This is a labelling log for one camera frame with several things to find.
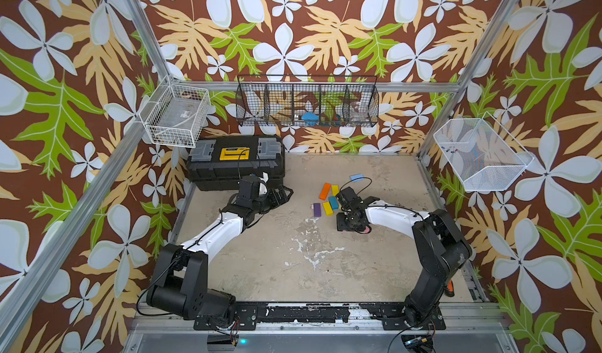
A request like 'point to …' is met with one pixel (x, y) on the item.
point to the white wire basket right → (486, 157)
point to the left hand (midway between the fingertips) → (286, 192)
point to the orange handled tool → (450, 291)
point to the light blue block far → (357, 177)
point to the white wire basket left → (175, 114)
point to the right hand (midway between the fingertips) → (341, 224)
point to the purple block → (317, 212)
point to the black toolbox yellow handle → (219, 163)
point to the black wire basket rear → (307, 100)
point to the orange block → (324, 191)
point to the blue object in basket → (310, 118)
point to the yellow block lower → (328, 209)
